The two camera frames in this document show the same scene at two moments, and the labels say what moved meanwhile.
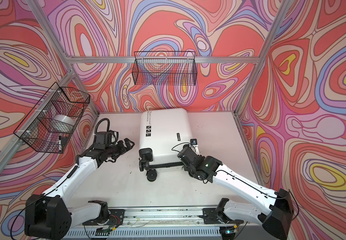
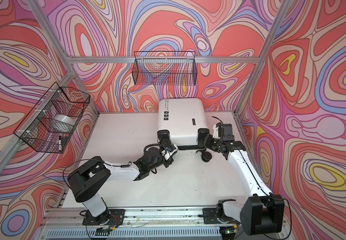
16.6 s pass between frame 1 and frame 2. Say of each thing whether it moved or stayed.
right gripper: moved
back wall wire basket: stayed
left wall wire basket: stayed
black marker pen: stayed
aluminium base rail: stayed
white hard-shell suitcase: moved
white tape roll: stayed
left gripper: moved
